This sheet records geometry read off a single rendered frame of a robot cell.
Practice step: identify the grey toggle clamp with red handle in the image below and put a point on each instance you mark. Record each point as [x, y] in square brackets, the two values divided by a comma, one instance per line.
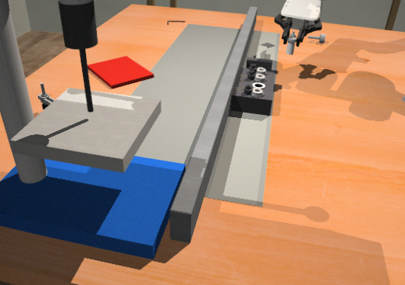
[44, 97]

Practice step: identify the long grey square bar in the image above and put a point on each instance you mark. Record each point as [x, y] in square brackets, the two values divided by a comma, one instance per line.
[188, 200]

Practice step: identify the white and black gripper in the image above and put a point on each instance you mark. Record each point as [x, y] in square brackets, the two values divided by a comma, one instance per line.
[299, 14]

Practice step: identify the red flat square plate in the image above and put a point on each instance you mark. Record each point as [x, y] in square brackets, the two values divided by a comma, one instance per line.
[120, 72]

